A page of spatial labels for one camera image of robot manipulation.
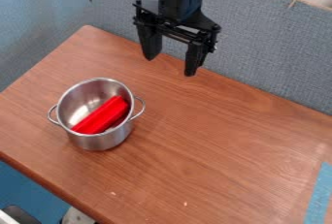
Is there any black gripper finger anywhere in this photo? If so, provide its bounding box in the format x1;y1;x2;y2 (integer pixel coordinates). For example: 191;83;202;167
184;42;208;77
137;25;161;60

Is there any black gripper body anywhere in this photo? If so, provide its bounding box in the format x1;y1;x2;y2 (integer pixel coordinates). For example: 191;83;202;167
133;0;220;52

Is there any small metal pot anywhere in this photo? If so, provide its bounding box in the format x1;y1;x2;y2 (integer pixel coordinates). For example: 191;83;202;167
46;78;145;151

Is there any red block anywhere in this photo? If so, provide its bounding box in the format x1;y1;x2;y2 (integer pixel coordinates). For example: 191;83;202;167
70;96;128;135

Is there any black blue robot arm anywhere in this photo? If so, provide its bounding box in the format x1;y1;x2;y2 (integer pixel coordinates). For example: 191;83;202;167
133;0;222;77

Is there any white round object below table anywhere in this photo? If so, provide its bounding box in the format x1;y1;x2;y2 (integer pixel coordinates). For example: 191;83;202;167
60;207;96;224

